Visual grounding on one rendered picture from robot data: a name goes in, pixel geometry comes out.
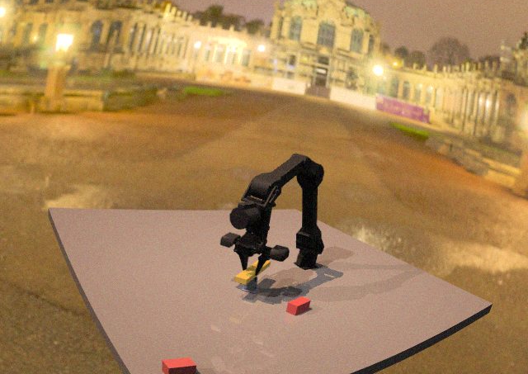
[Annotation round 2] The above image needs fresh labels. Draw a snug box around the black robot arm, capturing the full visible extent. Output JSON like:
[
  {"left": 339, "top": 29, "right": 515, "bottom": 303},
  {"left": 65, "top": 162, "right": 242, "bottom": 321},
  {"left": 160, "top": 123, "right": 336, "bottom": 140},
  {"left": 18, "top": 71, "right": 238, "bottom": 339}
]
[{"left": 230, "top": 154, "right": 324, "bottom": 270}]

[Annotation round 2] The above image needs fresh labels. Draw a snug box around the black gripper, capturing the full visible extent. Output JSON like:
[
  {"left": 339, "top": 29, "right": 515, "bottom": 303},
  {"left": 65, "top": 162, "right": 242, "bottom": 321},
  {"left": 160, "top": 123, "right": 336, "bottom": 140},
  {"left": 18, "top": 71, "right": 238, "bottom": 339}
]
[{"left": 220, "top": 225, "right": 290, "bottom": 275}]

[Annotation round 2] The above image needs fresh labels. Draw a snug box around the yellow bar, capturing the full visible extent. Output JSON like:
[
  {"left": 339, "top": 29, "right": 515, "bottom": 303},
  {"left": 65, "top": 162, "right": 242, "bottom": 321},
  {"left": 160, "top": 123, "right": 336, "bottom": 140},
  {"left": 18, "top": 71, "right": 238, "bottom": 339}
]
[{"left": 235, "top": 260, "right": 271, "bottom": 285}]

